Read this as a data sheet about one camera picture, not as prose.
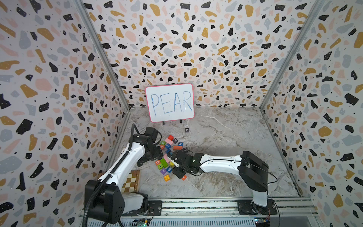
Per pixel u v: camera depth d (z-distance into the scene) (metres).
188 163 0.65
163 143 0.98
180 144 0.98
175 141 1.00
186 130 1.06
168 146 0.97
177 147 0.98
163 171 0.86
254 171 0.47
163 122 1.10
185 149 0.95
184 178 0.84
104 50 0.86
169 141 1.00
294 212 0.76
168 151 0.98
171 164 0.88
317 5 0.71
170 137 1.00
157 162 0.90
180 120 1.12
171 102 1.04
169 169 0.87
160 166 0.88
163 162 0.90
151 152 0.67
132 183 0.80
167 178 0.83
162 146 0.97
